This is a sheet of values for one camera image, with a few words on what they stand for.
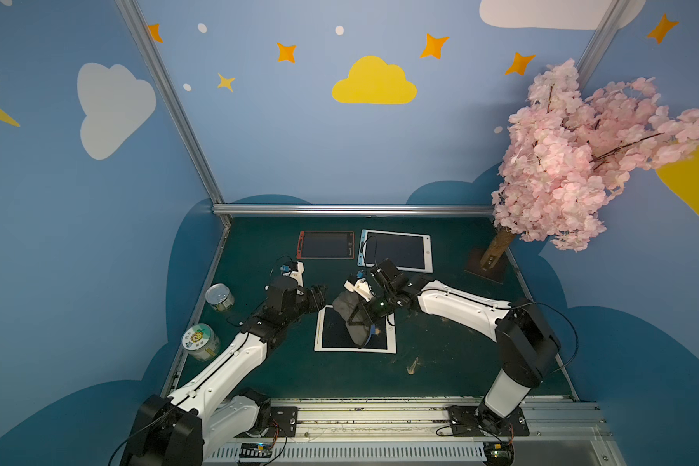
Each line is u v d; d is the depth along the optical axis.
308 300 0.73
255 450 0.73
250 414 0.62
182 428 0.39
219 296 0.93
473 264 1.08
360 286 0.78
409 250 1.11
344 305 0.80
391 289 0.68
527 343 0.46
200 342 0.80
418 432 0.73
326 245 1.12
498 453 0.73
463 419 0.75
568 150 0.57
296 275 0.75
